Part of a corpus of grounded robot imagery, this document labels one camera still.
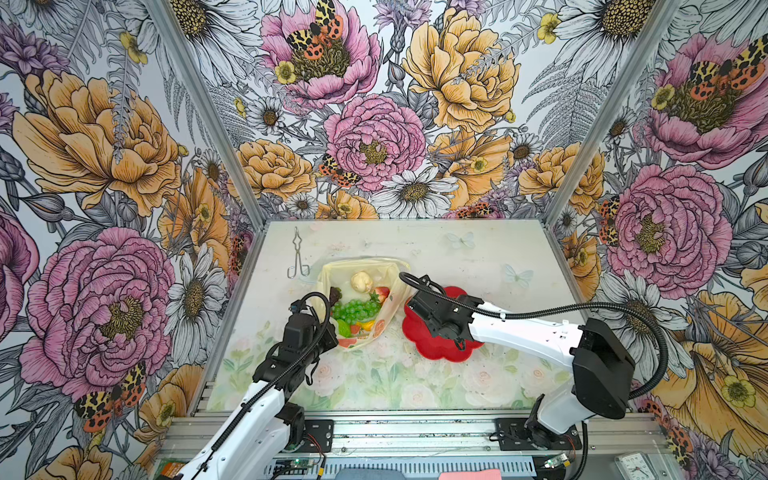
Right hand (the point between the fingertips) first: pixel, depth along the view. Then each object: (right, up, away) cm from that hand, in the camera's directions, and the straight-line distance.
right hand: (445, 319), depth 84 cm
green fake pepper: (-29, -3, +3) cm, 29 cm away
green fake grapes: (-26, +1, +7) cm, 27 cm away
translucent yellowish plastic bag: (-25, +5, +13) cm, 28 cm away
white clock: (+40, -30, -16) cm, 52 cm away
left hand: (-31, -4, 0) cm, 31 cm away
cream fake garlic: (-25, +9, +12) cm, 29 cm away
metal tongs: (-51, +22, +31) cm, 64 cm away
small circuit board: (-36, -31, -13) cm, 49 cm away
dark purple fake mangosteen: (-33, +5, +12) cm, 35 cm away
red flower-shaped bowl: (-3, -8, +4) cm, 10 cm away
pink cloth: (+7, -33, -14) cm, 36 cm away
